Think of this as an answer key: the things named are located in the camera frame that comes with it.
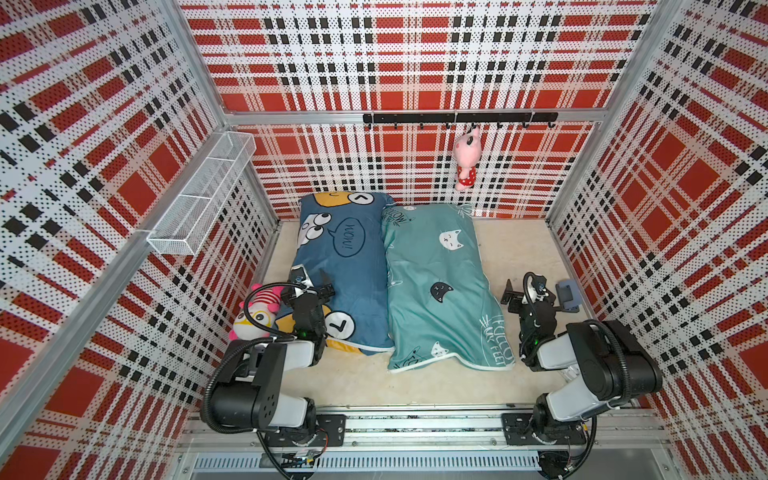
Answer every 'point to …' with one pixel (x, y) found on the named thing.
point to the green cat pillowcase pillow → (438, 297)
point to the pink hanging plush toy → (466, 150)
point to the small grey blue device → (570, 304)
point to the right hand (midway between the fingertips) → (527, 281)
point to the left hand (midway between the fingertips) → (312, 274)
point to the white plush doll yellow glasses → (255, 318)
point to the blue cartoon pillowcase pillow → (340, 242)
